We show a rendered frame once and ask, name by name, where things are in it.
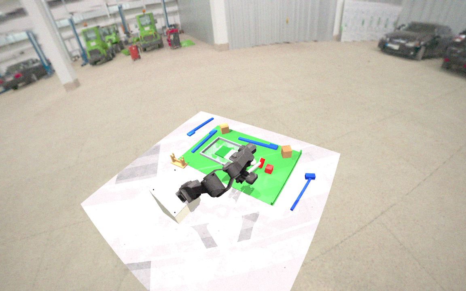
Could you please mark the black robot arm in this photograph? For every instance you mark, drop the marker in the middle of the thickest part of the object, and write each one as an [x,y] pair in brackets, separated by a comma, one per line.
[211,184]

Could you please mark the red cube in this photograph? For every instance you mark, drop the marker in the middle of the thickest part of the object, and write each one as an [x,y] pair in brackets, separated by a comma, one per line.
[268,169]

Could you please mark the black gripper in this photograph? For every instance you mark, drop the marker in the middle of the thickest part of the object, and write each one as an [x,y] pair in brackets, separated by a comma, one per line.
[250,178]

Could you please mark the red-headed putter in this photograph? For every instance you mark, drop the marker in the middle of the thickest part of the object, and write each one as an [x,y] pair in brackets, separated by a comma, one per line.
[259,164]

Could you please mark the tan cube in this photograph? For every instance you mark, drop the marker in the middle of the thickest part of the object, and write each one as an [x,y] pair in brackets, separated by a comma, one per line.
[286,151]
[224,128]

